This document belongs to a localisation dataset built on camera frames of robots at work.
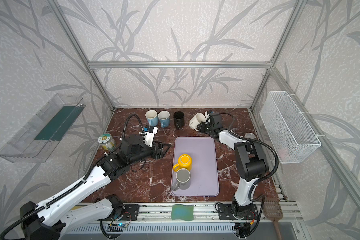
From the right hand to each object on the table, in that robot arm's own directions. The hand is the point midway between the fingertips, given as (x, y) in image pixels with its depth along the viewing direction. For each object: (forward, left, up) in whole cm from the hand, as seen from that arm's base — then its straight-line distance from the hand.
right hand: (198, 121), depth 97 cm
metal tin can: (-7, -34, -7) cm, 35 cm away
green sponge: (-50, +10, -10) cm, 52 cm away
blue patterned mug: (+7, +24, -4) cm, 26 cm away
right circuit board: (-57, -20, -16) cm, 62 cm away
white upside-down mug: (-1, +2, +3) cm, 3 cm away
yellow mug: (-27, +9, -2) cm, 28 cm away
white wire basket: (-29, -37, +23) cm, 53 cm away
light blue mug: (+8, +33, -4) cm, 34 cm away
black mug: (+5, +13, -4) cm, 15 cm away
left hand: (-23, +16, +14) cm, 32 cm away
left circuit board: (-56, +41, -13) cm, 70 cm away
